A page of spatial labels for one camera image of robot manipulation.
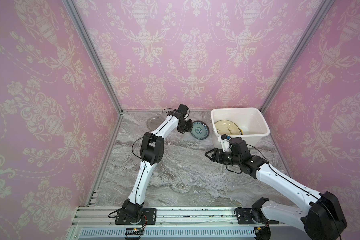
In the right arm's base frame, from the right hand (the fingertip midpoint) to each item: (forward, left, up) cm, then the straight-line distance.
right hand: (208, 154), depth 79 cm
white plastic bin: (+26, -36, -5) cm, 44 cm away
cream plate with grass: (+26, -18, -10) cm, 33 cm away
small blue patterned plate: (+27, +1, -13) cm, 30 cm away
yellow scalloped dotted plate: (+22, -28, -12) cm, 38 cm away
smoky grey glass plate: (+36, +35, -14) cm, 52 cm away
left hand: (+26, +6, -10) cm, 28 cm away
